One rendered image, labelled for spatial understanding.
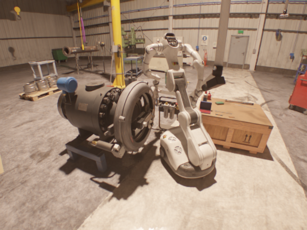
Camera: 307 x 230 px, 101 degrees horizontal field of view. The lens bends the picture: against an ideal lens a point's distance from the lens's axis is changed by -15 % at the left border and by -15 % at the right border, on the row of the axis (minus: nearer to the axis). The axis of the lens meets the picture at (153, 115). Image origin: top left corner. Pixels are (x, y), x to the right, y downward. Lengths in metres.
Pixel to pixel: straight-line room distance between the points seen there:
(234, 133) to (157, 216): 1.43
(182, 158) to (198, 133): 0.31
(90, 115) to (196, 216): 1.39
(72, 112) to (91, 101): 0.30
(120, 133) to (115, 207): 0.70
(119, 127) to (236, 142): 1.63
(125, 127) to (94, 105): 0.45
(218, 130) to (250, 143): 0.47
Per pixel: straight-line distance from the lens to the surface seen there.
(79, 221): 1.60
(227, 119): 2.10
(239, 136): 2.26
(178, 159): 1.61
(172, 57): 1.77
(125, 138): 1.36
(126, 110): 1.29
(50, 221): 1.71
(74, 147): 1.94
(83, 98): 1.73
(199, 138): 1.59
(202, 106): 2.25
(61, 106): 2.10
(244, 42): 11.82
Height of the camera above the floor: 1.32
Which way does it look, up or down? 26 degrees down
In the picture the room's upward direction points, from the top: straight up
